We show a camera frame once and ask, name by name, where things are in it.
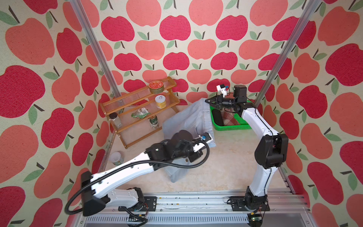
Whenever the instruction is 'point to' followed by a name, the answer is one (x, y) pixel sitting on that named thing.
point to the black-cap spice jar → (115, 120)
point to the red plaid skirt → (228, 118)
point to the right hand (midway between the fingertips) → (206, 104)
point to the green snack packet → (140, 113)
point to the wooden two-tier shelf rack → (134, 129)
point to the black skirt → (217, 117)
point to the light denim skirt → (196, 117)
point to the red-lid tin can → (156, 87)
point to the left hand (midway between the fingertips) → (206, 149)
